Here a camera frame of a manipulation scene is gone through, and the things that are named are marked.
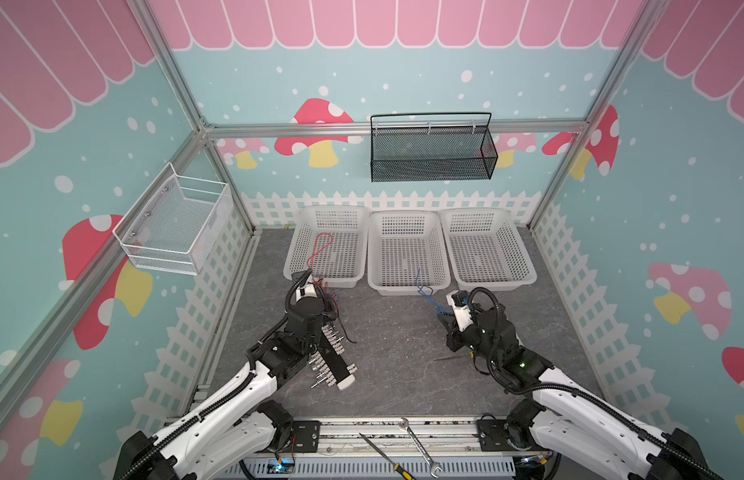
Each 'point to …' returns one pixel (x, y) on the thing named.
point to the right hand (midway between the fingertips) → (439, 315)
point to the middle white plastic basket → (406, 253)
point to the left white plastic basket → (342, 264)
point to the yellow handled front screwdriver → (404, 473)
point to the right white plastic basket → (486, 250)
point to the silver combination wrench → (403, 423)
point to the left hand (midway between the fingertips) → (321, 294)
